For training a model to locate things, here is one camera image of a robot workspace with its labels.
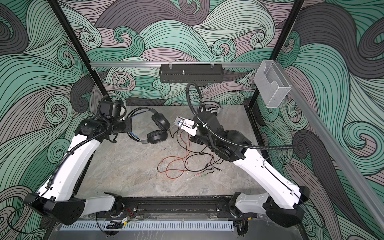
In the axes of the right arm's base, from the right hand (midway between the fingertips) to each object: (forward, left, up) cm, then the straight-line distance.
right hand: (195, 121), depth 63 cm
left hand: (+5, +33, -7) cm, 34 cm away
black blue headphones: (-4, +18, -7) cm, 19 cm away
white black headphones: (+44, -15, -35) cm, 58 cm away
